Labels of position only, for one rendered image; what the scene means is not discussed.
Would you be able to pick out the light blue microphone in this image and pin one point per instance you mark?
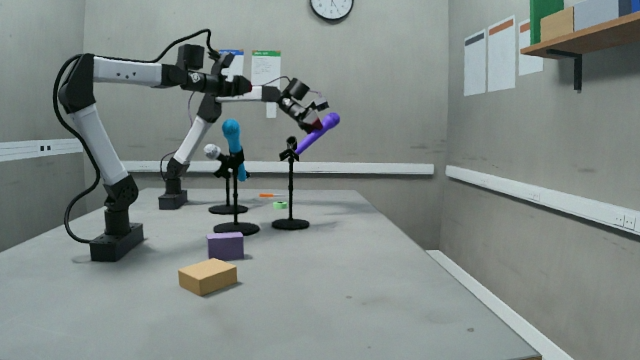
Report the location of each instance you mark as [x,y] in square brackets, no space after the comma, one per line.
[231,132]

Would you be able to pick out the black microphone with white head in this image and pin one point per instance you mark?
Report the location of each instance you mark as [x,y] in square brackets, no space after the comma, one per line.
[213,152]

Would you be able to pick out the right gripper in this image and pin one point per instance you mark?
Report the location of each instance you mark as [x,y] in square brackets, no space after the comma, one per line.
[218,86]

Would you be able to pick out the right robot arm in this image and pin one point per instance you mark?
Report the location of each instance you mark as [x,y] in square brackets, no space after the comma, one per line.
[75,97]

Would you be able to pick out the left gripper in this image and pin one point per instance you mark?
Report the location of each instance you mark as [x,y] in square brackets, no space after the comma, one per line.
[308,120]

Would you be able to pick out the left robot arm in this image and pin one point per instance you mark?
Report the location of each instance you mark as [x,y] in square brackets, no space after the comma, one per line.
[211,108]

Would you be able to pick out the tan rectangular box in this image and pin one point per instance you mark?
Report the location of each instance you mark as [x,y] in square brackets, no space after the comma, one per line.
[208,276]

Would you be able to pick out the purple box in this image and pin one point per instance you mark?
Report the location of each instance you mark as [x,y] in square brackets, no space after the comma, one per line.
[225,246]

